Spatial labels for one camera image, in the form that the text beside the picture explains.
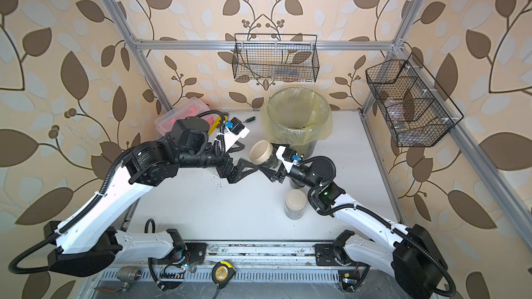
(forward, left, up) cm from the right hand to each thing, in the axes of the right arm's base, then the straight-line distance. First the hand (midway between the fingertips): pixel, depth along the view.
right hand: (263, 153), depth 67 cm
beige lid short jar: (-4, -3, +3) cm, 6 cm away
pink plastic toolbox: (+41, +38, -17) cm, 58 cm away
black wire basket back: (+51, -6, +5) cm, 51 cm away
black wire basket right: (+13, -55, +4) cm, 57 cm away
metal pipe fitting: (-29, +46, -25) cm, 60 cm away
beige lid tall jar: (-10, -11, -18) cm, 23 cm away
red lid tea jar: (+2, -12, -29) cm, 32 cm away
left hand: (-5, +4, +8) cm, 10 cm away
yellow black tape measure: (-30, +15, -26) cm, 43 cm away
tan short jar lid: (0, +1, +2) cm, 2 cm away
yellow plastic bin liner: (+17, -2, -12) cm, 21 cm away
